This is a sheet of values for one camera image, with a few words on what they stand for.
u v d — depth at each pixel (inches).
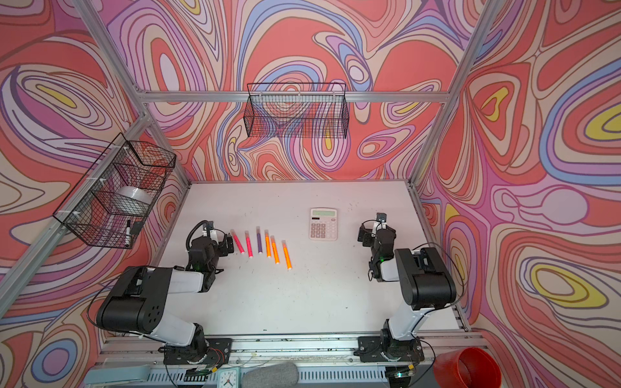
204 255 28.3
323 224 39.9
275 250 37.6
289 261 36.6
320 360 28.8
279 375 26.2
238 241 39.0
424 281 18.9
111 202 27.7
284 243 38.8
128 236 28.3
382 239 30.1
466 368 27.7
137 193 29.0
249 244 38.6
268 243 38.6
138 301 17.9
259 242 38.8
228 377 26.6
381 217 32.4
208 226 30.2
